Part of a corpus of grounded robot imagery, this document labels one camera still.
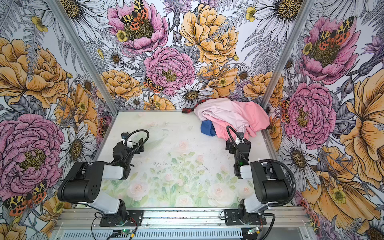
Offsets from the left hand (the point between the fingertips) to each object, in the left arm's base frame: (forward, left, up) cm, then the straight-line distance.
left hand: (135, 142), depth 94 cm
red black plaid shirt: (+33, -32, -5) cm, 46 cm away
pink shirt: (+18, -82, 0) cm, 84 cm away
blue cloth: (+11, -46, -1) cm, 47 cm away
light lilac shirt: (+20, -57, +8) cm, 62 cm away
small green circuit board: (-46, -65, -7) cm, 79 cm away
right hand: (-1, -63, +1) cm, 63 cm away
